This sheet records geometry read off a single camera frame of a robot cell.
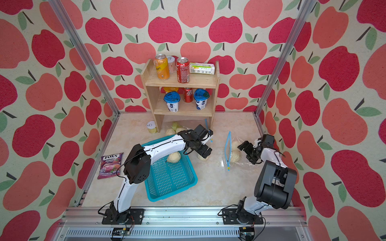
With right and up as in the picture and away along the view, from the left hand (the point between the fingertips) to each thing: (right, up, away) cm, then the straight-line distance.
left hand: (206, 151), depth 90 cm
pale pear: (-20, -3, -1) cm, 20 cm away
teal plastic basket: (-24, -16, -2) cm, 29 cm away
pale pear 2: (+18, -3, 0) cm, 18 cm away
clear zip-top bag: (+14, -3, -1) cm, 14 cm away
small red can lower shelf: (-11, +35, +3) cm, 37 cm away
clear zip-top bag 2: (-22, +16, +17) cm, 32 cm away
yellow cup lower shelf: (-22, +39, +3) cm, 45 cm away
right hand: (+24, -2, +2) cm, 24 cm away
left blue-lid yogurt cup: (-21, +32, -3) cm, 38 cm away
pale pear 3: (+19, +4, +3) cm, 19 cm away
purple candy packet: (-59, -8, 0) cm, 60 cm away
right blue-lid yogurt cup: (-3, +33, -1) cm, 34 cm away
